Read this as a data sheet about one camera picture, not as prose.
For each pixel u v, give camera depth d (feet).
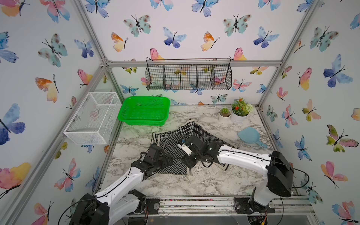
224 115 3.42
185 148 2.12
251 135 3.41
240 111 3.21
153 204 2.44
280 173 1.40
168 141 3.06
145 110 3.87
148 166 2.04
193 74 3.23
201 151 1.98
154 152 2.13
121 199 1.89
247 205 2.40
